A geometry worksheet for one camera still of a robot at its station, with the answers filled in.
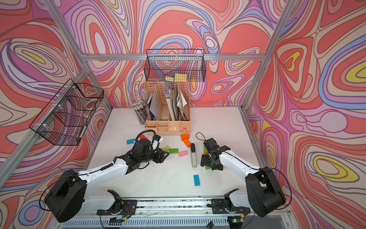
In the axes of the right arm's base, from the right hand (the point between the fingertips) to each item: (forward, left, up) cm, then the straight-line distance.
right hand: (210, 168), depth 86 cm
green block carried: (+14, +1, -1) cm, 14 cm away
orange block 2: (+19, +13, 0) cm, 23 cm away
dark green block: (0, +2, 0) cm, 2 cm away
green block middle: (+13, +23, 0) cm, 26 cm away
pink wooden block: (+11, +16, -1) cm, 20 cm away
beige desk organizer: (+32, +25, +21) cm, 46 cm away
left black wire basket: (+18, +78, +30) cm, 86 cm away
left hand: (+7, +26, +9) cm, 28 cm away
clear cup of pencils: (+37, +44, +15) cm, 59 cm away
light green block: (+14, +27, +1) cm, 31 cm away
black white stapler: (+9, +10, +3) cm, 13 cm away
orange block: (+23, +15, +1) cm, 28 cm away
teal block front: (-7, +9, -1) cm, 11 cm away
